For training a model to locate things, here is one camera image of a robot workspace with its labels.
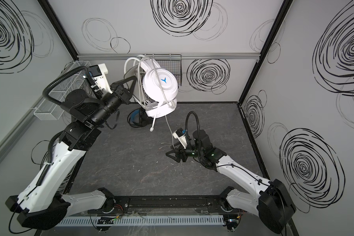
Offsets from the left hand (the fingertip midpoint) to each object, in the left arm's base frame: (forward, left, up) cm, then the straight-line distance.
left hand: (135, 77), depth 50 cm
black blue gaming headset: (+21, +14, -50) cm, 56 cm away
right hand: (-9, -10, -36) cm, 39 cm away
